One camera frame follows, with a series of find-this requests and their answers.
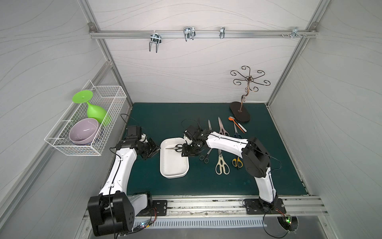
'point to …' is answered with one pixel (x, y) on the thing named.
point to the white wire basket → (111, 98)
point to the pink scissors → (222, 131)
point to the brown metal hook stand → (239, 110)
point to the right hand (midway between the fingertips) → (183, 154)
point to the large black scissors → (199, 128)
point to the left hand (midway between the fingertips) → (159, 148)
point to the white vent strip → (198, 223)
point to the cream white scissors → (222, 165)
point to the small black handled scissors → (178, 148)
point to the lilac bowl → (83, 131)
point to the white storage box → (172, 164)
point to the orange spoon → (232, 119)
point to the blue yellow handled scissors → (237, 135)
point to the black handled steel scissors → (210, 127)
